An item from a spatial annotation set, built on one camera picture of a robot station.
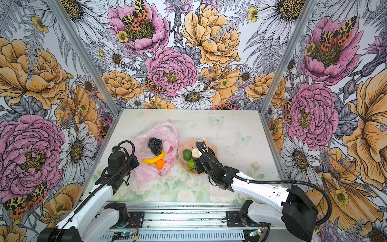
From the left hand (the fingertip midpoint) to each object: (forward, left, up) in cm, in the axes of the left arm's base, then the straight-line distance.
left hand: (137, 161), depth 87 cm
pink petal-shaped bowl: (+13, -29, -4) cm, 32 cm away
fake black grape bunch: (+12, -8, -3) cm, 15 cm away
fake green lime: (+4, -28, 0) cm, 28 cm away
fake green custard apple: (-3, -31, +1) cm, 31 cm away
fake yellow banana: (+3, -8, -5) cm, 9 cm away
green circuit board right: (-34, -61, -7) cm, 70 cm away
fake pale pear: (-1, -33, +10) cm, 35 cm away
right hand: (-3, -35, +6) cm, 35 cm away
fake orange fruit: (0, -13, -3) cm, 13 cm away
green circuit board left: (-34, +2, -8) cm, 35 cm away
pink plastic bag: (+19, -14, +3) cm, 24 cm away
